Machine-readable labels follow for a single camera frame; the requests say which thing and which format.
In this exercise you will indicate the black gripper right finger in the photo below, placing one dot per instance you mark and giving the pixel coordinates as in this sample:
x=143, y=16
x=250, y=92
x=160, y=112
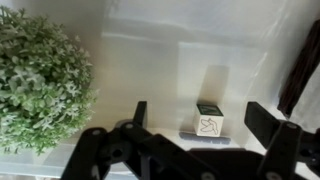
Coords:
x=280, y=143

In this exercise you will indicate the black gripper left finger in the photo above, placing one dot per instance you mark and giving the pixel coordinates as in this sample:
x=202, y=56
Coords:
x=110, y=150

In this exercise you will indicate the clear plastic storage bin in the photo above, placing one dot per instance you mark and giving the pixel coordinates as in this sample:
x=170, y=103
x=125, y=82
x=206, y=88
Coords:
x=150, y=73

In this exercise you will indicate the white cube with green face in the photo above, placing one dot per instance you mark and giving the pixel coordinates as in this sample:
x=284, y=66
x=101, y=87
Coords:
x=208, y=121

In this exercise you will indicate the small green potted plant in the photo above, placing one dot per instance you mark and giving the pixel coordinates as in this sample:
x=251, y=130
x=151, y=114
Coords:
x=40, y=83

